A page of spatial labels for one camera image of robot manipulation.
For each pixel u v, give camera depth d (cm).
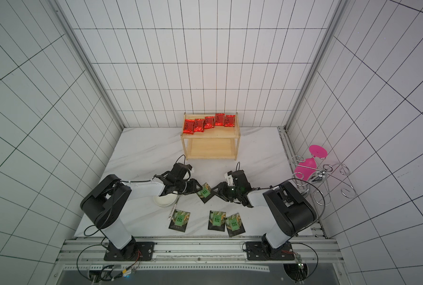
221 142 108
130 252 67
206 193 90
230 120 92
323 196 48
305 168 68
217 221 81
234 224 79
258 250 72
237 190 74
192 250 75
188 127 90
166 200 85
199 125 90
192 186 81
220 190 80
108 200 47
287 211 46
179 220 81
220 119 93
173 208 84
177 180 74
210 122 91
